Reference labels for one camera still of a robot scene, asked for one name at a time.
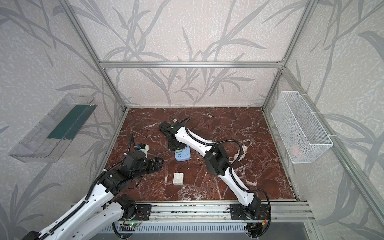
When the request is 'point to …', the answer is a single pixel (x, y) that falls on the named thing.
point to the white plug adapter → (178, 178)
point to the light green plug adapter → (178, 151)
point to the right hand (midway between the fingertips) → (177, 144)
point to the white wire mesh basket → (299, 134)
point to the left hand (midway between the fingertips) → (160, 157)
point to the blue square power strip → (184, 155)
